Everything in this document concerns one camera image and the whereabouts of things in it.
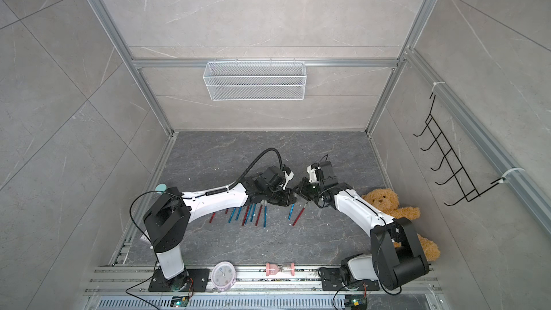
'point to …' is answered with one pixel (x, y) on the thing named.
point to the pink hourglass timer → (275, 269)
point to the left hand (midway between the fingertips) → (301, 200)
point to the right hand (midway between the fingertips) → (296, 188)
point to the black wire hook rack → (468, 189)
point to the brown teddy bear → (387, 201)
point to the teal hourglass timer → (161, 188)
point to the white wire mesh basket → (255, 80)
